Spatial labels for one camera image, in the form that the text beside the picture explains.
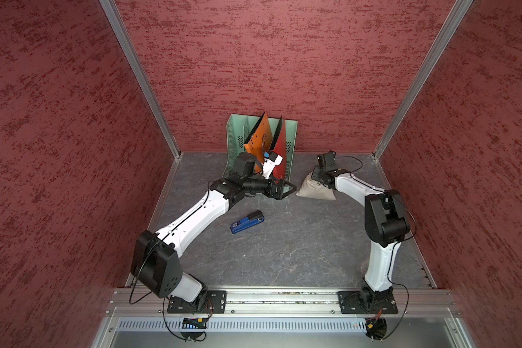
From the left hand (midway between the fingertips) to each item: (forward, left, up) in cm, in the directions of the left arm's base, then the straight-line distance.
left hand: (286, 189), depth 74 cm
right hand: (+21, -17, -19) cm, 33 cm away
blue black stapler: (+1, +13, -25) cm, 28 cm away
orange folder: (+29, +10, -4) cm, 31 cm away
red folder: (+18, +2, +3) cm, 18 cm away
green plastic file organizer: (+39, +21, -5) cm, 45 cm away
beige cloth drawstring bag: (+12, -14, -17) cm, 25 cm away
